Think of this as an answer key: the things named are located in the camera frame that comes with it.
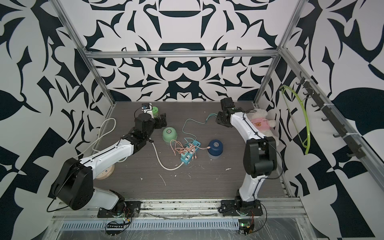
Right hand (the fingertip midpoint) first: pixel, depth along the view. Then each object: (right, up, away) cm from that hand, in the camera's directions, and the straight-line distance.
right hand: (221, 118), depth 94 cm
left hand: (-38, +3, -9) cm, 39 cm away
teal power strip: (-21, -22, -6) cm, 31 cm away
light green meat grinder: (-31, -9, -4) cm, 33 cm away
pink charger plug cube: (-19, -16, -6) cm, 25 cm away
